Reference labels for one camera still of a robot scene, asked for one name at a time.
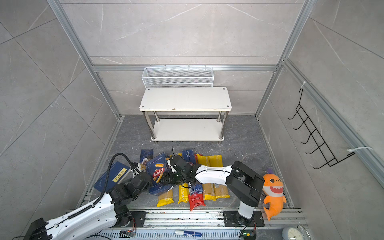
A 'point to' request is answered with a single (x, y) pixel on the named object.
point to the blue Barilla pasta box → (156, 168)
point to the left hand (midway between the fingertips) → (152, 174)
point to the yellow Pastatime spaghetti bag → (183, 193)
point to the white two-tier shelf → (186, 114)
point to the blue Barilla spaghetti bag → (189, 155)
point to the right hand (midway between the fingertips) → (164, 181)
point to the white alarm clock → (299, 232)
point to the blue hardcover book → (118, 172)
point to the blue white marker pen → (188, 233)
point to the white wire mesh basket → (178, 77)
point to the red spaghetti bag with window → (196, 196)
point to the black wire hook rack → (331, 159)
